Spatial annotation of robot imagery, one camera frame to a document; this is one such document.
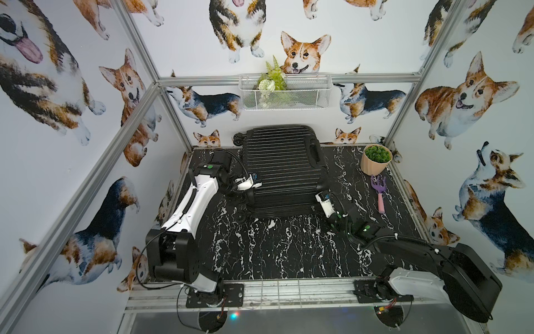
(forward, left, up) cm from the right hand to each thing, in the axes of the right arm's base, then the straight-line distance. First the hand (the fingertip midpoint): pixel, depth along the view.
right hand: (314, 211), depth 84 cm
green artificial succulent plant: (+31, -35, -1) cm, 47 cm away
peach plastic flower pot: (+26, -32, -5) cm, 41 cm away
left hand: (+6, +28, +6) cm, 29 cm away
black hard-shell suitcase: (+17, +9, +11) cm, 22 cm away
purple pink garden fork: (+20, -36, -11) cm, 42 cm away
